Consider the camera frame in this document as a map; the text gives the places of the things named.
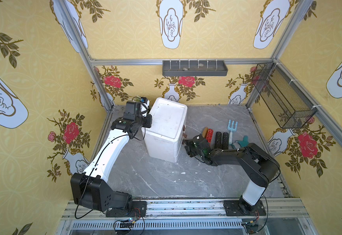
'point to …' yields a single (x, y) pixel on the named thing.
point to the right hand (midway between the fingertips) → (178, 143)
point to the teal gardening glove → (244, 143)
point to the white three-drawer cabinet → (164, 140)
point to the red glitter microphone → (209, 135)
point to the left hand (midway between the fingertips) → (149, 117)
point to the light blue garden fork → (233, 128)
